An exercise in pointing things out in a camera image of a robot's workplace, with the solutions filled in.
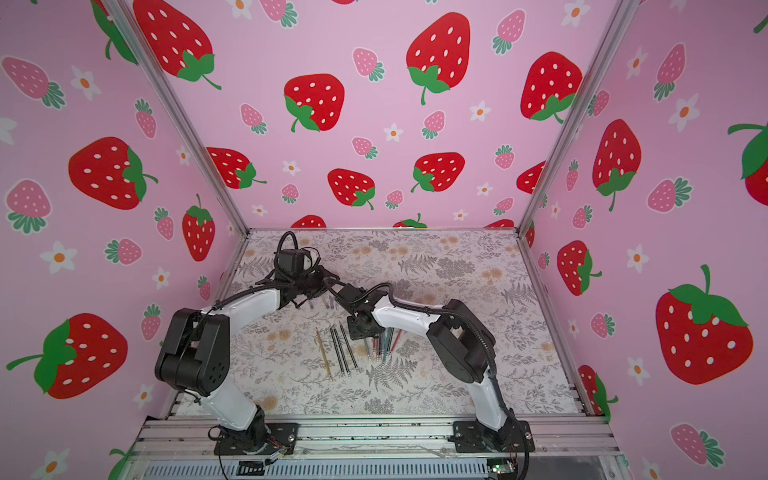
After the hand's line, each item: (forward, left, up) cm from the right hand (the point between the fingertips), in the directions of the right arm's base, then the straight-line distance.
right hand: (354, 335), depth 90 cm
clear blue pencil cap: (+10, +16, 0) cm, 19 cm away
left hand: (+15, +6, +9) cm, 19 cm away
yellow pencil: (-4, +10, -3) cm, 11 cm away
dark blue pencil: (-4, +5, -3) cm, 7 cm away
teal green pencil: (-1, -10, -2) cm, 10 cm away
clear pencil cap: (+12, +10, -2) cm, 15 cm away
